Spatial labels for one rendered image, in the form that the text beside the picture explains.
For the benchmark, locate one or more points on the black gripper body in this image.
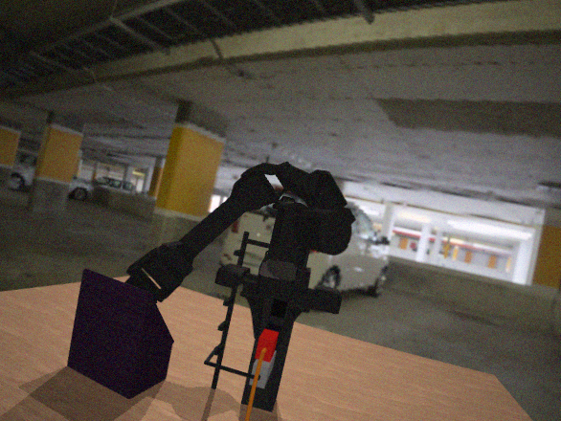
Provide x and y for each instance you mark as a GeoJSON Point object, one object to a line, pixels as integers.
{"type": "Point", "coordinates": [324, 298]}

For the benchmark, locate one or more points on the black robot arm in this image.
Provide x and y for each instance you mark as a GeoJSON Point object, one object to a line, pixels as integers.
{"type": "Point", "coordinates": [324, 226]}

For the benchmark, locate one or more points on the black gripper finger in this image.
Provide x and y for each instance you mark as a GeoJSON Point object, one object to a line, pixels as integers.
{"type": "Point", "coordinates": [293, 312]}
{"type": "Point", "coordinates": [256, 306]}

